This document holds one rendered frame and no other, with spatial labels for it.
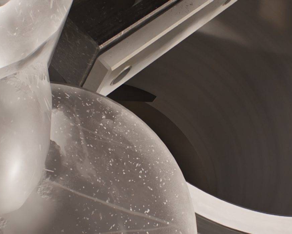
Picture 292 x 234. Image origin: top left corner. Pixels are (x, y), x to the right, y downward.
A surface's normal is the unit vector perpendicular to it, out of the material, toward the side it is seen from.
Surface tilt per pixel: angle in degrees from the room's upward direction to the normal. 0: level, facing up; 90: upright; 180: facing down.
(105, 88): 38
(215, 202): 90
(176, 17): 90
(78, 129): 90
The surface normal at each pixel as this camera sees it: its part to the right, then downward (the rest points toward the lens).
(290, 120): -0.93, -0.02
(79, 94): 0.34, -0.42
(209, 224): -0.21, 0.69
